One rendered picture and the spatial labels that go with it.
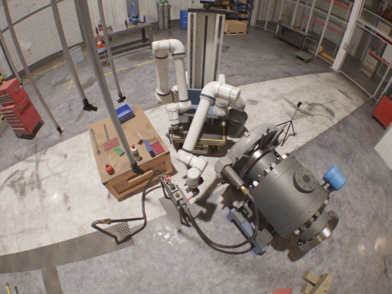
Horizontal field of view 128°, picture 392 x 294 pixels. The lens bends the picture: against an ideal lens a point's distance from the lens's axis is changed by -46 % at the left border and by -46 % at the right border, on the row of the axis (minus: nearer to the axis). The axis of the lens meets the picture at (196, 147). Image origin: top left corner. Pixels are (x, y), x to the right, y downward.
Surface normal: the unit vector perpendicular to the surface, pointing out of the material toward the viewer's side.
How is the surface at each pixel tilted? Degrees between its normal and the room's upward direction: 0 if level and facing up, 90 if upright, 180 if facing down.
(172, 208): 0
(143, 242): 0
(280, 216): 68
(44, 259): 0
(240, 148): 42
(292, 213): 50
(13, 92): 90
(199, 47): 90
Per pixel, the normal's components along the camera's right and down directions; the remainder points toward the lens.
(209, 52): -0.08, 0.78
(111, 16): 0.45, 0.71
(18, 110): 1.00, 0.07
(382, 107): -0.80, 0.45
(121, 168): 0.03, -0.62
